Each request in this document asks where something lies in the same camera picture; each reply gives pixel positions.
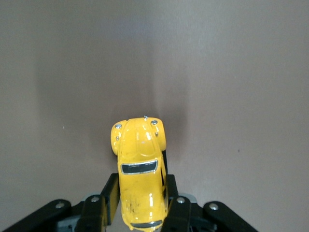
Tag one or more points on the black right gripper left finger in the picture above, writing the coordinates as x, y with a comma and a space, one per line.
111, 193

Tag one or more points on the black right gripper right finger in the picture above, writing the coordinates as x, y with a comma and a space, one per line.
178, 215

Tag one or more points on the yellow beetle toy car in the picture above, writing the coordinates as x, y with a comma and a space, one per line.
138, 149

